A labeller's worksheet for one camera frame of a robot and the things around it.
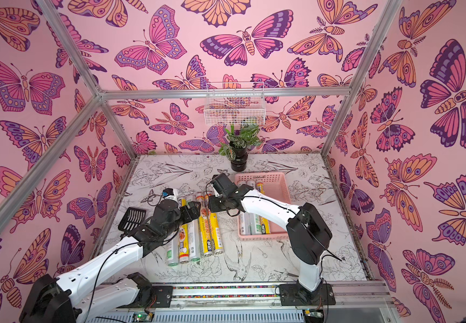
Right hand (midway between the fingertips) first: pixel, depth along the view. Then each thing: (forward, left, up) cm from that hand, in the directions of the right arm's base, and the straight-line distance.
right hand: (206, 208), depth 84 cm
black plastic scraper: (0, +36, -11) cm, 38 cm away
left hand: (0, +4, +2) cm, 5 cm away
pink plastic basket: (-5, -20, -8) cm, 22 cm away
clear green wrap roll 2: (-3, -17, -7) cm, 19 cm away
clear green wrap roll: (-15, +13, -8) cm, 22 cm away
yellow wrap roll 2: (-8, -4, -8) cm, 12 cm away
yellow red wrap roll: (-9, +10, -8) cm, 16 cm away
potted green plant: (+28, -11, +8) cm, 31 cm away
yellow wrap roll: (-4, +1, -8) cm, 9 cm away
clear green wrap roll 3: (0, -22, -8) cm, 23 cm away
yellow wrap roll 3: (-3, -25, -8) cm, 26 cm away
